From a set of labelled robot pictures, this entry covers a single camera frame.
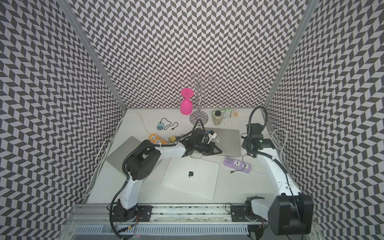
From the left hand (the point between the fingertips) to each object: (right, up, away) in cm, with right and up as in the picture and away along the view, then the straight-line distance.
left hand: (222, 154), depth 85 cm
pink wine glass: (-21, +29, +5) cm, 36 cm away
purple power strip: (+9, -7, +2) cm, 12 cm away
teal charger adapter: (-41, +15, +22) cm, 49 cm away
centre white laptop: (-15, -13, -2) cm, 20 cm away
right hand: (+16, +4, -3) cm, 17 cm away
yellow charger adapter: (-31, +7, +14) cm, 35 cm away
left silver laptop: (-63, -4, +4) cm, 64 cm away
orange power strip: (-43, +7, +13) cm, 46 cm away
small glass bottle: (-1, +21, +19) cm, 28 cm away
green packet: (+6, +25, +23) cm, 34 cm away
